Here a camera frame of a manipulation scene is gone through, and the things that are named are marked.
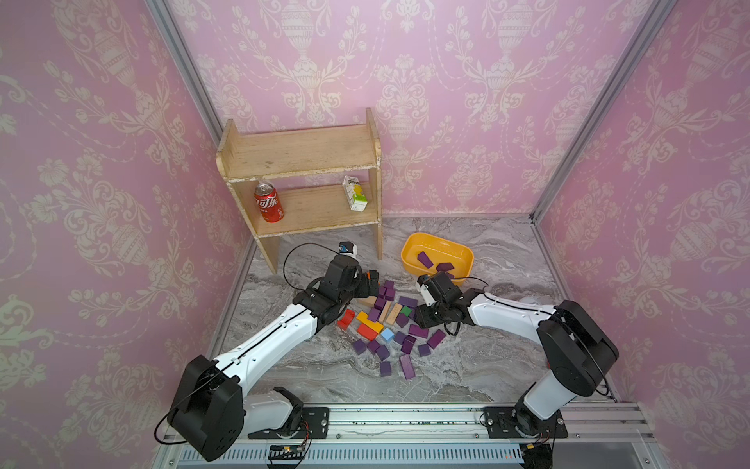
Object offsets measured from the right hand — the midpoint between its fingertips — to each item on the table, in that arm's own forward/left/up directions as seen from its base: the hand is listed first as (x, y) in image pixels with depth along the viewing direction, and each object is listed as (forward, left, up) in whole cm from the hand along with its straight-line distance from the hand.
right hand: (422, 315), depth 91 cm
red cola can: (+23, +43, +29) cm, 57 cm away
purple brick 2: (+20, -10, -2) cm, 22 cm away
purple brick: (+23, -4, 0) cm, 23 cm away
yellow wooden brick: (-2, +15, -1) cm, 15 cm away
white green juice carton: (+31, +19, +24) cm, 44 cm away
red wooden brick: (+1, +24, -1) cm, 24 cm away
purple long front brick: (-14, +6, -2) cm, 16 cm away
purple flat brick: (+6, +4, -1) cm, 7 cm away
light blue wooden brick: (-5, +11, 0) cm, 12 cm away
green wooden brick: (+3, +5, -2) cm, 5 cm away
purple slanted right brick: (-7, -3, -2) cm, 8 cm away
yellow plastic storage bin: (+27, -10, -2) cm, 29 cm away
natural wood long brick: (+1, +9, -1) cm, 9 cm away
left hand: (+6, +16, +14) cm, 23 cm away
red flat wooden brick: (-4, +17, -2) cm, 18 cm away
